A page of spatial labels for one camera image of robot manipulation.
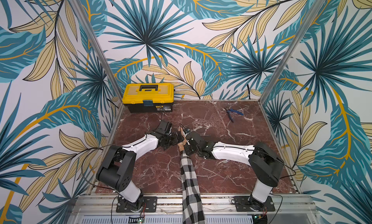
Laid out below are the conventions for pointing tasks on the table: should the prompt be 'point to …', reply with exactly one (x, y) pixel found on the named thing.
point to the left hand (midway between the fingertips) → (178, 142)
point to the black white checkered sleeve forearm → (193, 210)
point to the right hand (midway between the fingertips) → (185, 144)
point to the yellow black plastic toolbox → (148, 97)
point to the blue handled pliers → (231, 110)
